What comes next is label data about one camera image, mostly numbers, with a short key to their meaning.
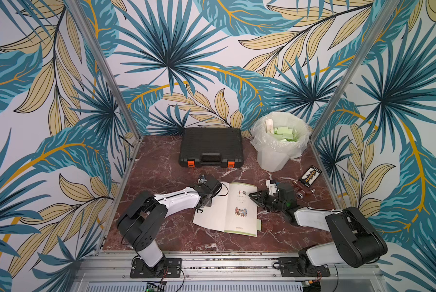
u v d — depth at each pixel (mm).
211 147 1134
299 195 921
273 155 909
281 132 957
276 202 764
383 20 715
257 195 902
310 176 1005
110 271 761
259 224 856
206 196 731
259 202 810
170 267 734
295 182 977
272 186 838
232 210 883
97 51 792
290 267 732
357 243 437
